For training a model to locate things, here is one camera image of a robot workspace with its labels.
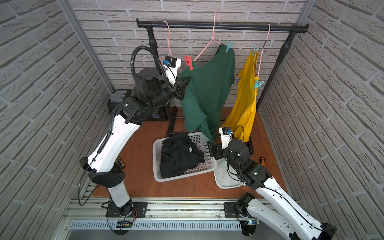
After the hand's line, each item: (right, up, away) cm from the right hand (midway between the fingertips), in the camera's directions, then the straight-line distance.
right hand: (216, 140), depth 70 cm
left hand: (-11, +27, -14) cm, 32 cm away
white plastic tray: (+8, -23, +15) cm, 28 cm away
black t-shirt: (-19, -9, +11) cm, 24 cm away
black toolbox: (-65, +26, +31) cm, 77 cm away
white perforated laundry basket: (-2, -17, +16) cm, 24 cm away
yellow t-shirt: (+16, +12, +16) cm, 26 cm away
